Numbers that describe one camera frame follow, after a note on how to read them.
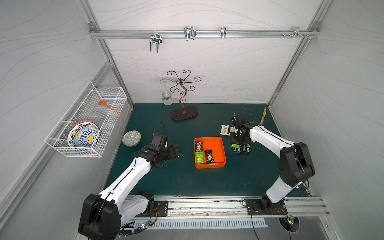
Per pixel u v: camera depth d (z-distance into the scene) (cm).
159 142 63
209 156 91
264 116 114
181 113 113
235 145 87
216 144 96
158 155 61
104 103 78
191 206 75
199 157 89
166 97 96
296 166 47
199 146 93
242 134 66
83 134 62
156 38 78
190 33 77
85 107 69
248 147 95
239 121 73
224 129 104
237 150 93
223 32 73
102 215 38
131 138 98
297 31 77
